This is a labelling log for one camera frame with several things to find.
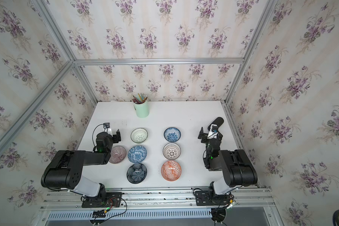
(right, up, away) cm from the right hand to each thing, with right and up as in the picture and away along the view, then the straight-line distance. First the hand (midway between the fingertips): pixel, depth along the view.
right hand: (211, 129), depth 89 cm
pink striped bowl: (-60, -16, -1) cm, 63 cm away
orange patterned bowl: (-26, -24, -7) cm, 36 cm away
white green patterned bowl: (-49, -5, +8) cm, 50 cm away
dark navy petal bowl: (-46, -25, -8) cm, 53 cm away
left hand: (-64, -2, +4) cm, 64 cm away
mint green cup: (-47, +13, +15) cm, 51 cm away
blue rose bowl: (-25, -5, +9) cm, 27 cm away
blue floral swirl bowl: (-48, -16, -1) cm, 51 cm away
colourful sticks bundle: (-48, +22, +15) cm, 54 cm away
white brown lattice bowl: (-26, -15, +1) cm, 30 cm away
